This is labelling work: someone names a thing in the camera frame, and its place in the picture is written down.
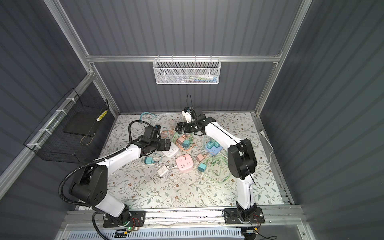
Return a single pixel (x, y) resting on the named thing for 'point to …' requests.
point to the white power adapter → (163, 170)
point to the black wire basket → (69, 132)
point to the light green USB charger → (216, 144)
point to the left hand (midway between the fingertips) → (164, 142)
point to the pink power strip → (184, 162)
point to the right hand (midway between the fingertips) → (183, 128)
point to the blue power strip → (213, 151)
